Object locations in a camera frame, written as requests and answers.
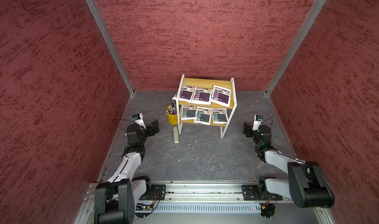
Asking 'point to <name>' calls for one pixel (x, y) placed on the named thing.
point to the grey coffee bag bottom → (220, 115)
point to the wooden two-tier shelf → (207, 84)
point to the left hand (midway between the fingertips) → (151, 124)
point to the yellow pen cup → (171, 111)
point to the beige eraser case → (175, 134)
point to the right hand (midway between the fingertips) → (249, 124)
